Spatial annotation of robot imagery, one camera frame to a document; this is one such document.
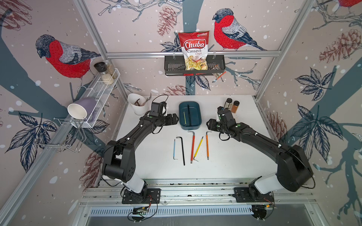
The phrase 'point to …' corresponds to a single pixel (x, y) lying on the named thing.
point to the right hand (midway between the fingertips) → (208, 122)
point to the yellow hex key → (198, 150)
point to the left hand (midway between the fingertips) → (175, 116)
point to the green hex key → (185, 117)
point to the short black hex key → (182, 149)
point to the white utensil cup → (138, 103)
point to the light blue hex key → (174, 146)
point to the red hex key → (193, 146)
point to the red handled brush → (216, 79)
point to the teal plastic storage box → (195, 115)
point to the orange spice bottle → (234, 107)
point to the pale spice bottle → (228, 103)
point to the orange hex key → (207, 144)
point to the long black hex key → (189, 115)
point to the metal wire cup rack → (64, 133)
